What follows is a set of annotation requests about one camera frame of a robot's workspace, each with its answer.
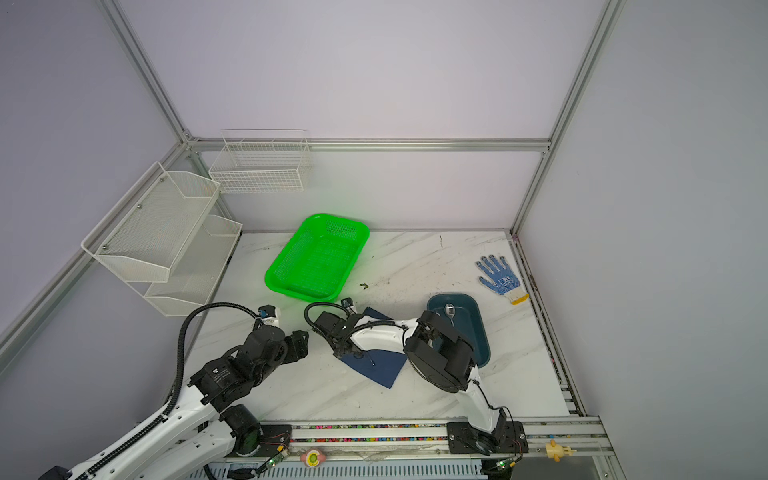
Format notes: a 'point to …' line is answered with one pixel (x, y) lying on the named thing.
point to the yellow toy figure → (554, 450)
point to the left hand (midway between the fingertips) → (294, 339)
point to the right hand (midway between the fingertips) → (355, 335)
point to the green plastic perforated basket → (320, 258)
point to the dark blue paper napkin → (380, 365)
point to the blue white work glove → (504, 282)
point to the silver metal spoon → (449, 310)
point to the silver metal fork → (370, 359)
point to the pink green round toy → (313, 458)
